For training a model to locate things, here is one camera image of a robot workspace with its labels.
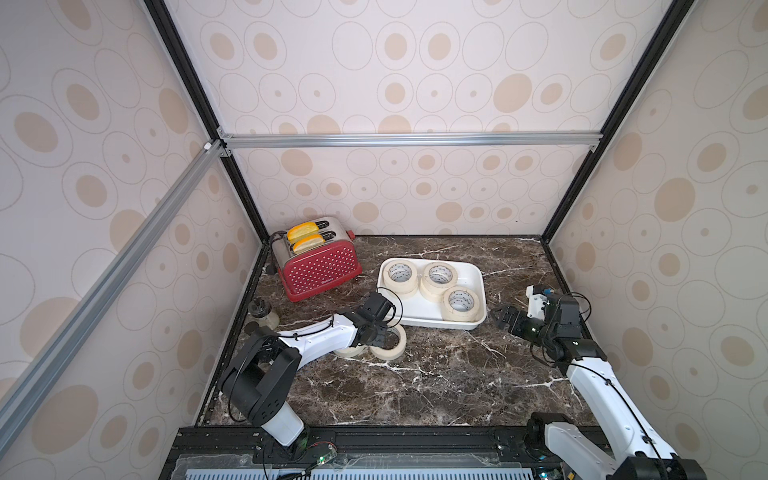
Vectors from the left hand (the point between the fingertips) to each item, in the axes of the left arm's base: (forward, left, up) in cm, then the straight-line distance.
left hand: (383, 332), depth 90 cm
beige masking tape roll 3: (-6, -3, -2) cm, 7 cm away
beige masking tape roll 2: (+22, -18, -2) cm, 28 cm away
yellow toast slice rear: (+25, +26, +18) cm, 40 cm away
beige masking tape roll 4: (+4, -25, +3) cm, 26 cm away
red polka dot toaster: (+16, +24, +8) cm, 30 cm away
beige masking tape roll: (-6, +9, -2) cm, 11 cm away
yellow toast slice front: (+21, +23, +17) cm, 35 cm away
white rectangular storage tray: (+10, -11, -5) cm, 16 cm away
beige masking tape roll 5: (+17, -5, -1) cm, 18 cm away
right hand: (0, -34, +10) cm, 35 cm away
